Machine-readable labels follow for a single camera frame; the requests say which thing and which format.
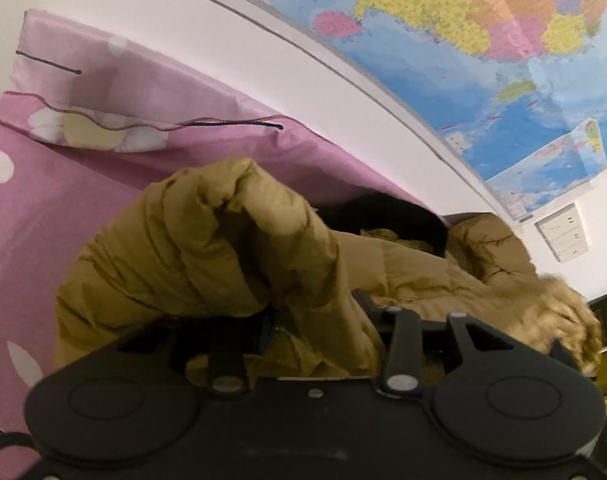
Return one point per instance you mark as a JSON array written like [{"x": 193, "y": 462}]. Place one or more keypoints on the tan puffer jacket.
[{"x": 208, "y": 240}]

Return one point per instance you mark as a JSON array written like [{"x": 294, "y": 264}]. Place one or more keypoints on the colourful wall map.
[{"x": 433, "y": 85}]

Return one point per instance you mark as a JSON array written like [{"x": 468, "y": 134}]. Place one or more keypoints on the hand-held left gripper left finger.
[{"x": 227, "y": 357}]

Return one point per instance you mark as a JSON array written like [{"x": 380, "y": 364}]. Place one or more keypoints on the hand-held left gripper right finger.
[{"x": 402, "y": 355}]

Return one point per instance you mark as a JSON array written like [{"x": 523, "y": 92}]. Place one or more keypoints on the white wall panel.
[{"x": 563, "y": 232}]

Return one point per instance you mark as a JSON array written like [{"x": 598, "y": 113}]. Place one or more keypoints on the pink bed sheet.
[{"x": 43, "y": 220}]

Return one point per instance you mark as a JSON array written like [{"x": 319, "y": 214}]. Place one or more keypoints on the pink flower print pillow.
[{"x": 158, "y": 90}]

